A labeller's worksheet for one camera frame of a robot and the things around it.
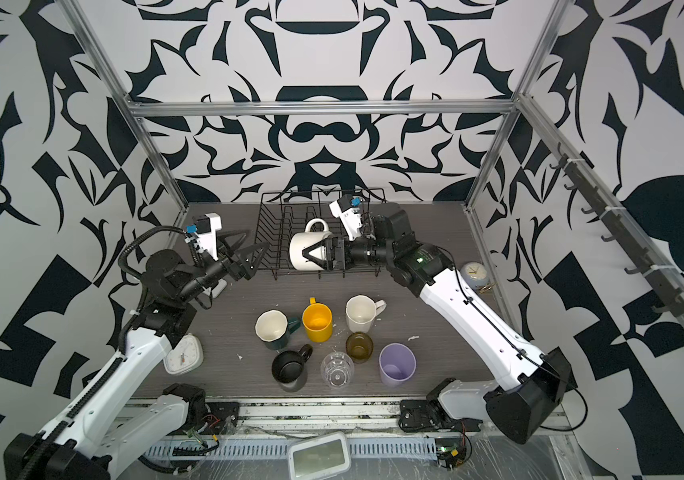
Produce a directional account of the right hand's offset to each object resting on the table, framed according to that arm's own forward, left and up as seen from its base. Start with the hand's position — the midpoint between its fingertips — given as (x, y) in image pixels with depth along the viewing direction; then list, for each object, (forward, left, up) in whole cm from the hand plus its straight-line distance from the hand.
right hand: (317, 249), depth 64 cm
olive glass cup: (-9, -9, -34) cm, 36 cm away
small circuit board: (-33, -30, -36) cm, 57 cm away
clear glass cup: (-15, -3, -34) cm, 37 cm away
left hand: (+5, +13, +1) cm, 14 cm away
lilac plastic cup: (-16, -18, -27) cm, 36 cm away
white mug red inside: (+5, 0, 0) cm, 5 cm away
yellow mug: (-2, +3, -31) cm, 32 cm away
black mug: (-15, +10, -34) cm, 38 cm away
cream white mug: (0, -10, -30) cm, 32 cm away
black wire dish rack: (+39, +17, -31) cm, 52 cm away
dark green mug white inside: (-4, +15, -32) cm, 35 cm away
